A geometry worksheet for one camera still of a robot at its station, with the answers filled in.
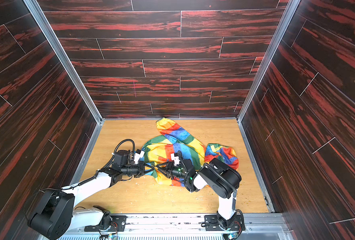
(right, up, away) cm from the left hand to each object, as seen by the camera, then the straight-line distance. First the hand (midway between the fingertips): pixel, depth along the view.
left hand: (154, 169), depth 81 cm
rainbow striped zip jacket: (+11, +12, +18) cm, 24 cm away
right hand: (+2, +2, +2) cm, 3 cm away
